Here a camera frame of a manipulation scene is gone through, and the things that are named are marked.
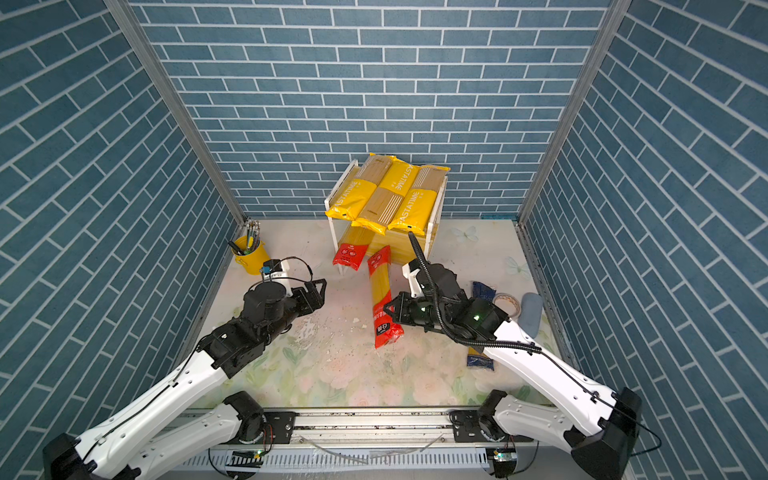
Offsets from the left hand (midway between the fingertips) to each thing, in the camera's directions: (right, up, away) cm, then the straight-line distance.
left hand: (325, 286), depth 75 cm
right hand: (+16, -4, -6) cm, 17 cm away
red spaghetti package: (+5, +10, +14) cm, 18 cm away
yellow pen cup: (-30, +8, +21) cm, 38 cm away
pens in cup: (-30, +12, +22) cm, 39 cm away
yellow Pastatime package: (+15, +21, +2) cm, 26 cm away
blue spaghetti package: (+41, -21, +9) cm, 46 cm away
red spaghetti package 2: (+16, -8, -9) cm, 20 cm away
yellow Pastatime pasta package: (+7, +24, +4) cm, 25 cm away
